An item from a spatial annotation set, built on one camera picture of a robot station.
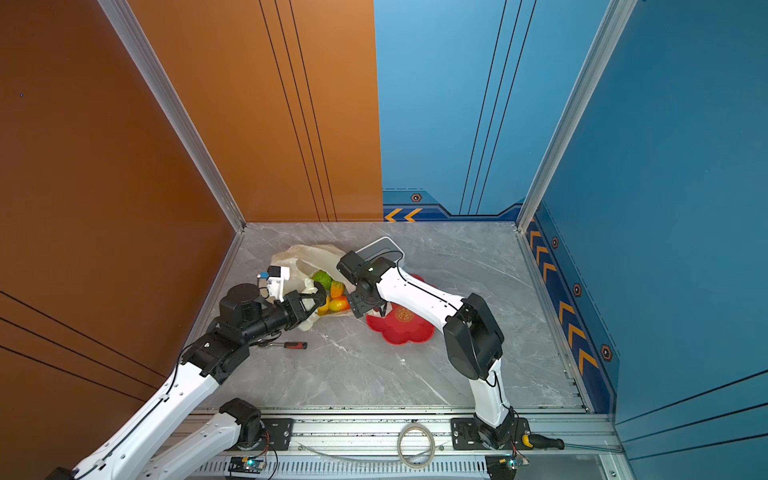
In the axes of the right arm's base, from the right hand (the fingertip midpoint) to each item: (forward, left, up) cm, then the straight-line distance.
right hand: (368, 302), depth 87 cm
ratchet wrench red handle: (-10, +23, -8) cm, 26 cm away
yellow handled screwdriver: (-34, -42, -7) cm, 55 cm away
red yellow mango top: (+8, +11, -5) cm, 15 cm away
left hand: (-8, +8, +16) cm, 19 cm away
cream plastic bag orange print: (+1, +15, +18) cm, 23 cm away
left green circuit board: (-38, +28, -11) cm, 48 cm away
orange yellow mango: (+2, +9, -4) cm, 10 cm away
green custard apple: (+11, +15, -2) cm, 19 cm away
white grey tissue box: (+24, -4, -3) cm, 24 cm away
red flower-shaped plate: (-3, -10, -9) cm, 14 cm away
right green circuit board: (-39, -34, -11) cm, 52 cm away
